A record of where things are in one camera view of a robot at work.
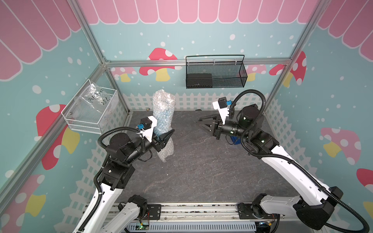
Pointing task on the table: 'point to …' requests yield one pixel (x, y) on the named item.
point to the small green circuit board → (140, 227)
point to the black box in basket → (199, 80)
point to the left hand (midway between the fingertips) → (169, 128)
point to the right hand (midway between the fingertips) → (197, 123)
